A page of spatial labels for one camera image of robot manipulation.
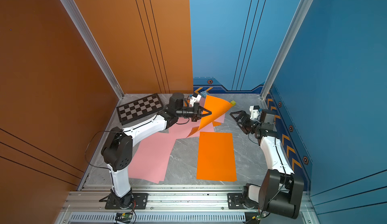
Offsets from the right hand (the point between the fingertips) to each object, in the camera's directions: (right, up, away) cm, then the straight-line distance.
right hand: (234, 118), depth 82 cm
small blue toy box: (-16, +17, +38) cm, 45 cm away
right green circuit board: (+5, -46, -13) cm, 48 cm away
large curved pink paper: (-46, -24, +5) cm, 53 cm away
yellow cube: (+7, +9, +31) cm, 33 cm away
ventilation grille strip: (-37, -46, -12) cm, 60 cm away
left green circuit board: (-56, -47, -10) cm, 74 cm away
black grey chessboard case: (-63, +5, +27) cm, 69 cm away
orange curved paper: (-9, +6, +1) cm, 11 cm away
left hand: (-13, +4, -6) cm, 14 cm away
